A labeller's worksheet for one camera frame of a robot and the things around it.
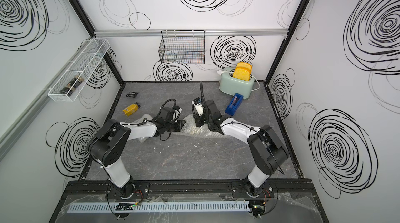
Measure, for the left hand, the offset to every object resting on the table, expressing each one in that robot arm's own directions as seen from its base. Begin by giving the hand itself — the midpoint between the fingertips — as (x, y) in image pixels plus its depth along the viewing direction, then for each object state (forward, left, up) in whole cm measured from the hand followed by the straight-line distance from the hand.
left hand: (185, 125), depth 95 cm
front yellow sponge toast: (+28, -35, +19) cm, 49 cm away
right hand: (+1, -6, +9) cm, 11 cm away
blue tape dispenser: (+14, -31, +5) cm, 35 cm away
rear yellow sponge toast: (+33, -37, +22) cm, 54 cm away
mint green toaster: (+25, -28, +10) cm, 39 cm away
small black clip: (+24, +41, -1) cm, 48 cm away
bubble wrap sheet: (0, +26, +4) cm, 27 cm away
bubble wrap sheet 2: (-5, -4, +6) cm, 9 cm away
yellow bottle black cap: (+10, +36, +1) cm, 38 cm away
